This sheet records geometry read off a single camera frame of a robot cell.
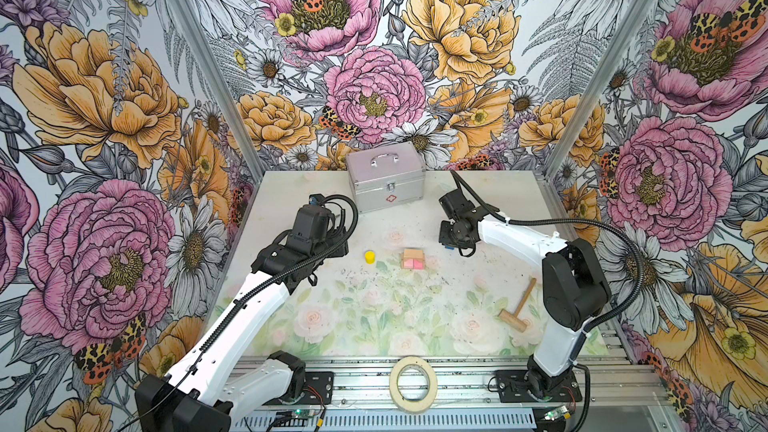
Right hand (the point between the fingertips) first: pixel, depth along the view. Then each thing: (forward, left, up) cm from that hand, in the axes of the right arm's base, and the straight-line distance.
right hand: (449, 247), depth 92 cm
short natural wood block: (+1, +11, -5) cm, 12 cm away
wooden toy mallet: (-20, -15, -6) cm, 26 cm away
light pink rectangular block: (-3, +12, -5) cm, 14 cm away
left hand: (-7, +32, +14) cm, 36 cm away
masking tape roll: (-39, +15, -4) cm, 42 cm away
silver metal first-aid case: (+25, +19, +6) cm, 32 cm away
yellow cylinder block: (0, +24, -5) cm, 25 cm away
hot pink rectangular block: (-3, +10, -5) cm, 11 cm away
